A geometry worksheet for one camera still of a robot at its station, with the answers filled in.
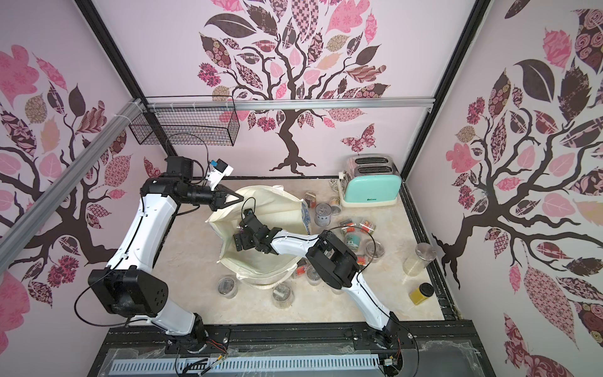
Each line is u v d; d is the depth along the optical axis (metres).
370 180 0.98
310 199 1.04
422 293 0.74
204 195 0.65
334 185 1.14
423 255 0.78
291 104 0.94
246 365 0.70
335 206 1.03
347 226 0.97
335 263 0.56
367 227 0.95
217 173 0.66
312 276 0.82
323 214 0.97
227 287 0.80
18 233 0.50
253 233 0.74
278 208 0.93
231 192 0.71
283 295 0.78
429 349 0.72
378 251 0.88
